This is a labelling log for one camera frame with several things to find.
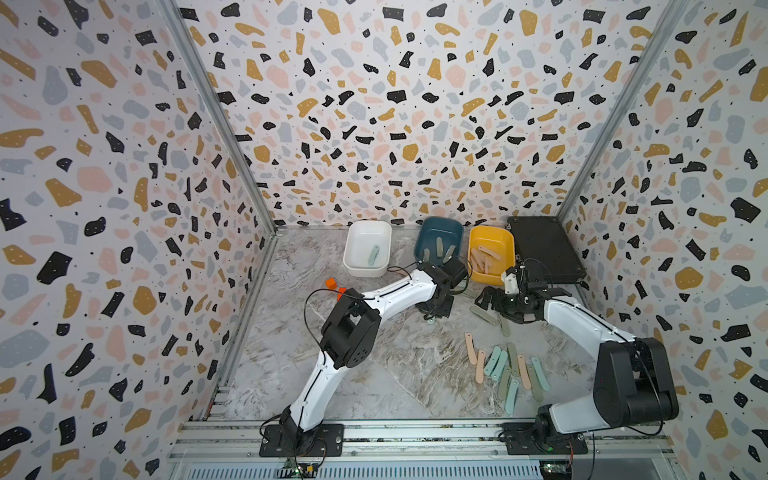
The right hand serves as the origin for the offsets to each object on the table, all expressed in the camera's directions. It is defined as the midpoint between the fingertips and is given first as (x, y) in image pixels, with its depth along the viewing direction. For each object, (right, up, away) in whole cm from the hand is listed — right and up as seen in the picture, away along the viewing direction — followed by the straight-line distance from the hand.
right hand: (488, 304), depth 91 cm
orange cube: (-51, +5, +12) cm, 53 cm away
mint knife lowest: (+3, -24, -11) cm, 27 cm away
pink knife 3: (+4, +13, +18) cm, 22 cm away
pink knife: (+1, +13, +19) cm, 23 cm away
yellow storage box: (+12, +20, +25) cm, 35 cm away
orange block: (-42, +6, -11) cm, 44 cm away
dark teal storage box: (-12, +23, +29) cm, 39 cm away
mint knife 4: (+13, -19, -6) cm, 24 cm away
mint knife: (-37, +15, +22) cm, 46 cm away
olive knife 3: (+7, -8, +4) cm, 12 cm away
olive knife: (-8, +16, +22) cm, 29 cm away
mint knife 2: (-1, -16, -5) cm, 17 cm away
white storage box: (-40, +17, +23) cm, 49 cm away
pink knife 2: (+7, +16, +22) cm, 28 cm away
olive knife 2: (+1, -5, +7) cm, 8 cm away
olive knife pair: (-12, +18, +25) cm, 33 cm away
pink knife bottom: (-4, -17, -5) cm, 18 cm away
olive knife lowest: (+2, -21, -8) cm, 22 cm away
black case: (+28, +15, +22) cm, 38 cm away
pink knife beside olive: (-6, -13, -1) cm, 14 cm away
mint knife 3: (+2, -17, -5) cm, 18 cm away
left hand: (-14, -2, +1) cm, 14 cm away
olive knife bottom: (+6, -15, -3) cm, 17 cm away
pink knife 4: (+9, -20, -7) cm, 23 cm away
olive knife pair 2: (-17, +14, +21) cm, 31 cm away
